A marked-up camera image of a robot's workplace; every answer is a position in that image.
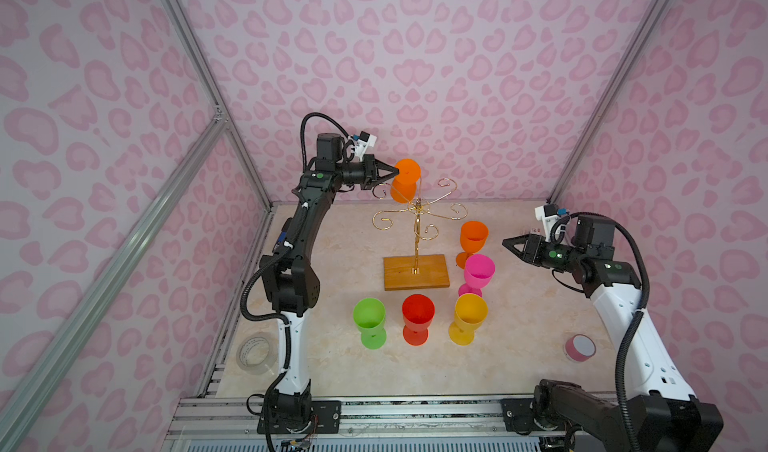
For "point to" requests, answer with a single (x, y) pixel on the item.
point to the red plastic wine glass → (418, 312)
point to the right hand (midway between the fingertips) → (511, 241)
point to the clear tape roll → (256, 353)
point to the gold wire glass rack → (418, 208)
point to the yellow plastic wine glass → (470, 313)
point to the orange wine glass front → (473, 235)
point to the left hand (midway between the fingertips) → (399, 167)
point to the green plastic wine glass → (370, 318)
